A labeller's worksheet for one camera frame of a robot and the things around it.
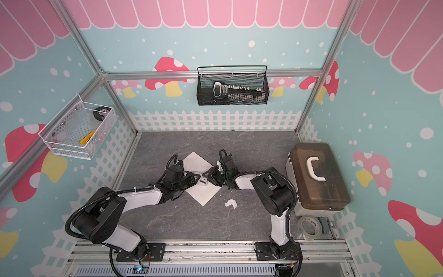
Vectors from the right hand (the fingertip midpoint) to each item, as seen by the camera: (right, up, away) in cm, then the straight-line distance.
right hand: (203, 176), depth 92 cm
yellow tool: (-46, +19, -21) cm, 54 cm away
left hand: (-2, -2, 0) cm, 3 cm away
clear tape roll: (+52, -23, -10) cm, 58 cm away
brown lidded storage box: (+59, -3, -6) cm, 59 cm away
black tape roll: (-47, +32, -11) cm, 58 cm away
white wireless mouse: (0, -3, 0) cm, 3 cm away
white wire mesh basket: (-51, +22, -17) cm, 58 cm away
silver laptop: (-6, +5, +11) cm, 14 cm away
